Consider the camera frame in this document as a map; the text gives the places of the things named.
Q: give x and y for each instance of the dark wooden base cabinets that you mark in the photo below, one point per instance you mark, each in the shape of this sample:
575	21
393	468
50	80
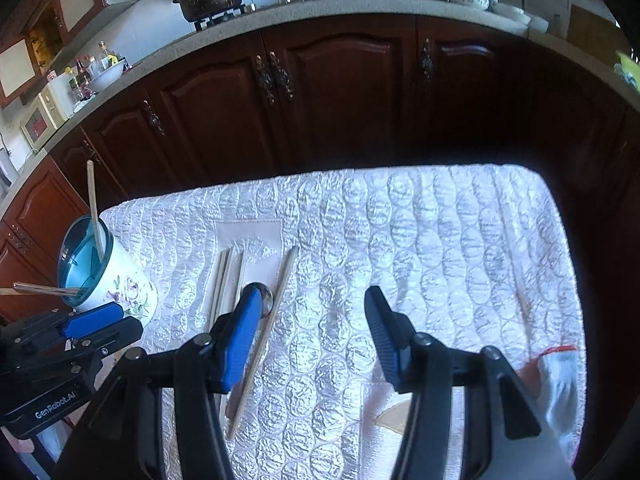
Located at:
350	100

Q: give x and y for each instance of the wooden wall cabinet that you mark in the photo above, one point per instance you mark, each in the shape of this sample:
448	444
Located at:
75	5

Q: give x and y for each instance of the floral cup with blue rim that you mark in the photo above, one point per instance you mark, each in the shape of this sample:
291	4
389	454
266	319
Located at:
125	280

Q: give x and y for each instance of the white quilted tablecloth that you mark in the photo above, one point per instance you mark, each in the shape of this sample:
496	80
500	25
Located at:
400	260

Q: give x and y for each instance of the yellow-green packet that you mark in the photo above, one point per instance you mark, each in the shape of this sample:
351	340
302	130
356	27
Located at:
629	66

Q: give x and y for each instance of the yellow oil bottle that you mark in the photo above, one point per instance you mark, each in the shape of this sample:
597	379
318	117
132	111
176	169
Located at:
103	50

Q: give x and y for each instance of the wooden cutting board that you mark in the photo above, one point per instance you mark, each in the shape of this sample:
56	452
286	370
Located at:
590	30

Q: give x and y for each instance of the chopsticks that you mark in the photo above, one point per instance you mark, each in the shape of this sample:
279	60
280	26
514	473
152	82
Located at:
218	280

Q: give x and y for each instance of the white mixing bowl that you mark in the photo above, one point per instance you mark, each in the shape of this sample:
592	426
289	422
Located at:
107	77

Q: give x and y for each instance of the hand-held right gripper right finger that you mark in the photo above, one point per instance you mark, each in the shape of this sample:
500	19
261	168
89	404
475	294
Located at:
385	340

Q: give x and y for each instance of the cream microwave oven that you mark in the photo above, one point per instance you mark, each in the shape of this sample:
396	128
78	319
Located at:
42	115

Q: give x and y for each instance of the metal spoon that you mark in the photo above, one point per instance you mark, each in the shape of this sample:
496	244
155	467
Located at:
267	300

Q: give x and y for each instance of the dark sauce bottle red label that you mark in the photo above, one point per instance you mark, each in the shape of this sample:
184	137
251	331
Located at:
82	75

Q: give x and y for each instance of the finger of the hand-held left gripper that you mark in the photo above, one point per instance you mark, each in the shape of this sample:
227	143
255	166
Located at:
115	332
95	321

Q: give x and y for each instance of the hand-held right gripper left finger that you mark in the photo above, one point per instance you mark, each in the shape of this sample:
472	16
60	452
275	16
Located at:
245	340

